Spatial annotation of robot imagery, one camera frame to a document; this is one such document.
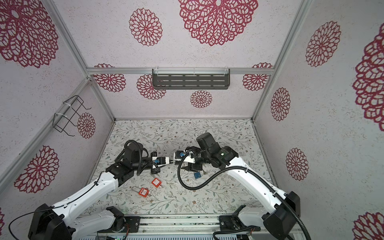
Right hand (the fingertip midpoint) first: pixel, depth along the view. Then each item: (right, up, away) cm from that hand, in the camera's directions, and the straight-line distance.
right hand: (184, 155), depth 72 cm
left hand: (-7, -3, +3) cm, 9 cm away
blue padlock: (+7, -15, +18) cm, 25 cm away
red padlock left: (-23, -22, +11) cm, 34 cm away
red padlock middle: (-16, -18, +14) cm, 28 cm away
